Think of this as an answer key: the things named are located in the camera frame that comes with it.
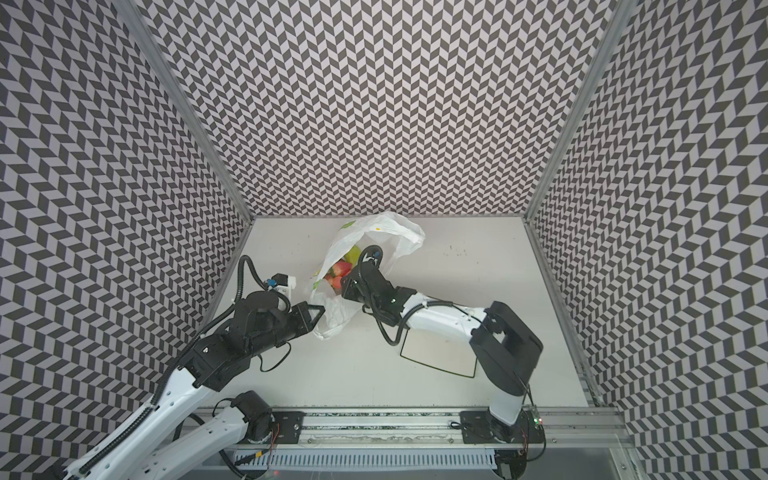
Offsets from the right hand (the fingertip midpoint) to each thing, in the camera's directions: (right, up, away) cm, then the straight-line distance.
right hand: (343, 290), depth 83 cm
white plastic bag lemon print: (+14, +16, -3) cm, 21 cm away
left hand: (-2, -3, -12) cm, 12 cm away
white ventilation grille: (+27, -38, -13) cm, 48 cm away
